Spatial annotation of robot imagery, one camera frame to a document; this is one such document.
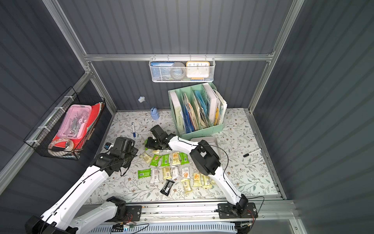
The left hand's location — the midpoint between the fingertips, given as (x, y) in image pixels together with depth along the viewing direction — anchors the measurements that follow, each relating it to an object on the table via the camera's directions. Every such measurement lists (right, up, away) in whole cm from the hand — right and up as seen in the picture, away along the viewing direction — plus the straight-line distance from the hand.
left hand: (133, 150), depth 78 cm
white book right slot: (+45, +30, +13) cm, 56 cm away
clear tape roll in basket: (-25, +4, -11) cm, 28 cm away
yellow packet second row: (+17, -15, +8) cm, 24 cm away
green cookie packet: (+9, -9, +13) cm, 18 cm away
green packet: (+3, +2, +14) cm, 14 cm away
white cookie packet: (+29, -15, +8) cm, 33 cm away
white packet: (+22, -15, +7) cm, 28 cm away
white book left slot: (+24, +22, +8) cm, 33 cm away
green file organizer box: (+35, +23, +14) cm, 44 cm away
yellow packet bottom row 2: (+40, -18, +4) cm, 45 cm away
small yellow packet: (+9, -4, +17) cm, 19 cm away
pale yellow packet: (+3, -7, +14) cm, 17 cm away
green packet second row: (+3, -15, +7) cm, 17 cm away
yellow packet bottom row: (+29, -20, +3) cm, 35 cm away
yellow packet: (+35, -18, +4) cm, 40 cm away
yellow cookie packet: (+22, -9, +13) cm, 27 cm away
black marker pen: (+73, -5, +17) cm, 75 cm away
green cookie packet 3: (+27, -8, +13) cm, 31 cm away
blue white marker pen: (-10, +7, +27) cm, 30 cm away
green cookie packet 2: (+15, -9, +13) cm, 22 cm away
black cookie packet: (+18, -21, +2) cm, 28 cm away
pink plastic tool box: (-26, +15, -6) cm, 31 cm away
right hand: (+4, +2, +14) cm, 15 cm away
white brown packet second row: (+10, -18, +6) cm, 21 cm away
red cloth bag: (-19, +17, -5) cm, 26 cm away
